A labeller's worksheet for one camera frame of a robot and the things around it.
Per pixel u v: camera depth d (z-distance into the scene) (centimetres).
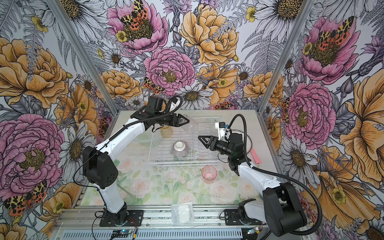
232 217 73
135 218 74
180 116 74
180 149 92
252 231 72
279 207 42
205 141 79
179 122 73
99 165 47
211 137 71
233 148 64
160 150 97
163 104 71
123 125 56
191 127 81
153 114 67
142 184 85
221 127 74
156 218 76
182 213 79
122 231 71
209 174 87
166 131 107
